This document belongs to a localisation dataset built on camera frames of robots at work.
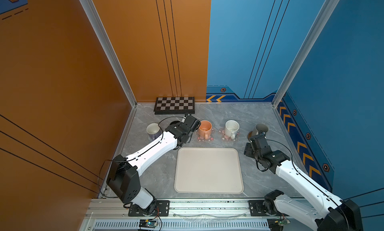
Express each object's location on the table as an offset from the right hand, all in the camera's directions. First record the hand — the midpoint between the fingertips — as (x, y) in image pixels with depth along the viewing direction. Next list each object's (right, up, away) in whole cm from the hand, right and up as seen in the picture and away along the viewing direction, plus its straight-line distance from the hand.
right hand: (249, 148), depth 83 cm
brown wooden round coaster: (+7, +5, +18) cm, 20 cm away
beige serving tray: (-23, -13, +1) cm, 26 cm away
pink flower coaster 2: (-12, +8, +19) cm, 24 cm away
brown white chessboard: (-47, +26, +32) cm, 62 cm away
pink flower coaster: (-27, +2, +15) cm, 31 cm away
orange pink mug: (-24, +9, +19) cm, 32 cm away
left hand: (-39, +9, +1) cm, 40 cm away
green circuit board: (-53, -34, -13) cm, 64 cm away
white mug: (-6, +10, +18) cm, 22 cm away
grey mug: (+10, +10, +10) cm, 17 cm away
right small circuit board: (+9, -34, -13) cm, 37 cm away
